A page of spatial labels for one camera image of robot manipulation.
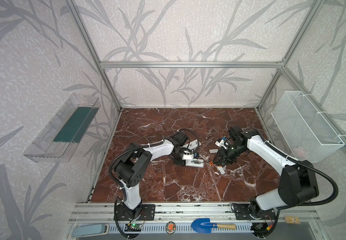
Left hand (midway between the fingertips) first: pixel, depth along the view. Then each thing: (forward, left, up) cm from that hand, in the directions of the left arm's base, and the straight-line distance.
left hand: (186, 154), depth 93 cm
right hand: (-7, -15, +12) cm, 20 cm away
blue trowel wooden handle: (-37, -18, +1) cm, 41 cm away
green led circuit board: (-37, +26, -3) cm, 45 cm away
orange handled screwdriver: (-10, -13, +12) cm, 21 cm away
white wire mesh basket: (-8, -50, +34) cm, 61 cm away
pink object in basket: (-7, -55, +20) cm, 59 cm away
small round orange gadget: (-37, +7, 0) cm, 38 cm away
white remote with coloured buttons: (-6, -8, 0) cm, 9 cm away
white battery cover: (-9, -22, -2) cm, 23 cm away
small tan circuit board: (-34, -51, +2) cm, 61 cm away
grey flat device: (-38, +43, +3) cm, 58 cm away
